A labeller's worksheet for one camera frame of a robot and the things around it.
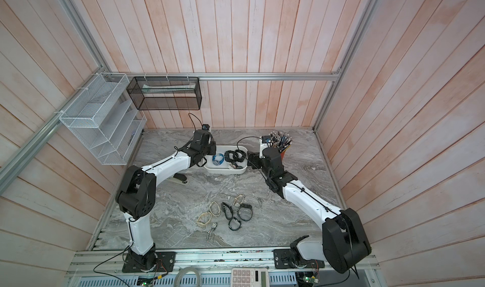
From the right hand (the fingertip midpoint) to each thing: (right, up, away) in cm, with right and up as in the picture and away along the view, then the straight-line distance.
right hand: (255, 150), depth 85 cm
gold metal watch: (-8, -24, +5) cm, 26 cm away
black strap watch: (-13, -29, +1) cm, 32 cm away
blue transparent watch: (-20, -5, +19) cm, 28 cm away
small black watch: (-10, -34, -2) cm, 35 cm away
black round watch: (-5, -25, -1) cm, 26 cm away
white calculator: (-4, -48, -16) cm, 50 cm away
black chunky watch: (-13, -4, +18) cm, 23 cm away
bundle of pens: (+12, +5, +4) cm, 14 cm away
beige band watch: (-24, -33, -4) cm, 41 cm away
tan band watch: (-19, -28, +2) cm, 34 cm away
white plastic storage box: (-14, -10, +11) cm, 20 cm away
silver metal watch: (-19, -34, -3) cm, 40 cm away
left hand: (-22, +2, +12) cm, 25 cm away
